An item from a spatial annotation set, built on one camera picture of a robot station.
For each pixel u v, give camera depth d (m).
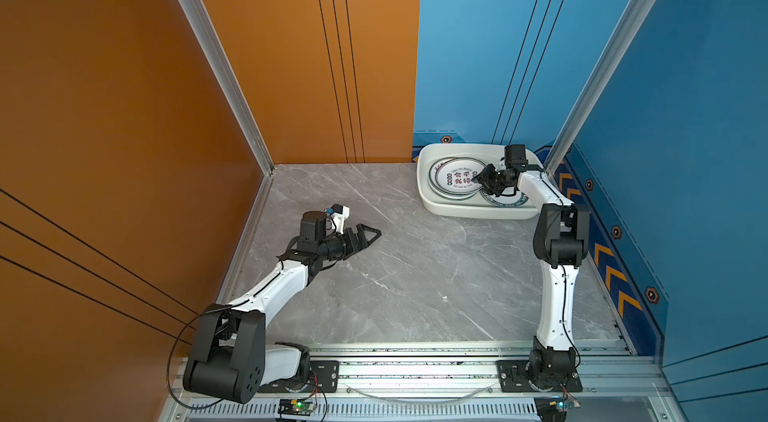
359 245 0.74
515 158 0.87
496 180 0.93
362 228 0.76
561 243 0.62
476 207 1.05
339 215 0.80
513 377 0.72
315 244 0.67
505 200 1.05
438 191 1.06
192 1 0.76
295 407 0.71
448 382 0.74
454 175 1.12
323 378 0.74
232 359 0.42
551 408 0.70
